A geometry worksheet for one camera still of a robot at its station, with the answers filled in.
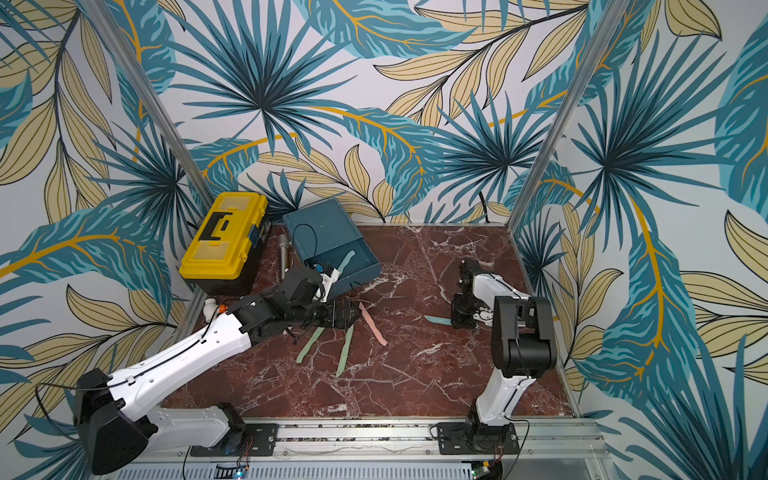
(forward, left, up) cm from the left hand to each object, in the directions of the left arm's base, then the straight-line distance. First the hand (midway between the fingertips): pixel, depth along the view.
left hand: (345, 317), depth 74 cm
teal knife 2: (+9, -28, -19) cm, 35 cm away
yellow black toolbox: (+20, +39, -2) cm, 44 cm away
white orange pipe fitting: (+11, +44, -16) cm, 48 cm away
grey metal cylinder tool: (+38, +28, -16) cm, 49 cm away
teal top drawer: (+21, -1, -3) cm, 21 cm away
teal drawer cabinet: (+27, +9, +1) cm, 28 cm away
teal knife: (+20, +2, -3) cm, 20 cm away
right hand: (+11, -31, -19) cm, 38 cm away
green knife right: (-2, +2, -19) cm, 19 cm away
